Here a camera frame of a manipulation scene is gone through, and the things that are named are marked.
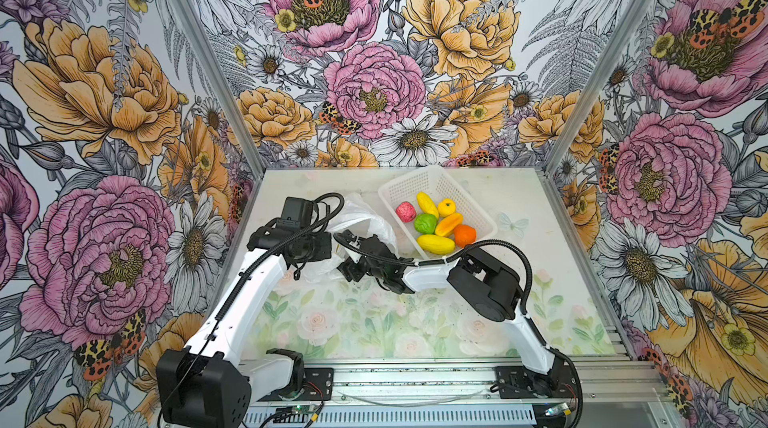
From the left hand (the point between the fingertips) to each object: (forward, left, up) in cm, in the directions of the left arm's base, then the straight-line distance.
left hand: (323, 258), depth 80 cm
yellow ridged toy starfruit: (+17, -36, -10) cm, 41 cm away
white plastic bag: (+8, -7, +8) cm, 13 cm away
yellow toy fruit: (+25, -37, -10) cm, 46 cm away
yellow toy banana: (+27, -30, -11) cm, 42 cm away
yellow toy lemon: (+11, -32, -11) cm, 35 cm away
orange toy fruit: (+13, -41, -10) cm, 44 cm away
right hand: (+6, -4, -13) cm, 15 cm away
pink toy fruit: (+23, -23, -10) cm, 34 cm away
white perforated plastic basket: (+36, -36, -11) cm, 52 cm away
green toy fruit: (+17, -29, -8) cm, 34 cm away
